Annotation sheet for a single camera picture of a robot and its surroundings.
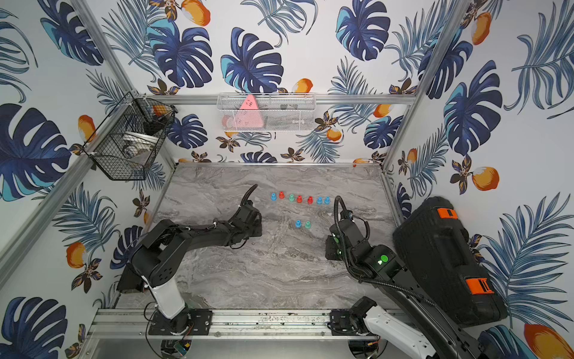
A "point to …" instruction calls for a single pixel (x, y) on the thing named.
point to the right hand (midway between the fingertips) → (331, 240)
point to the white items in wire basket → (137, 147)
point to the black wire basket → (135, 113)
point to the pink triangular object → (249, 114)
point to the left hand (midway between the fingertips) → (259, 224)
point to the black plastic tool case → (433, 243)
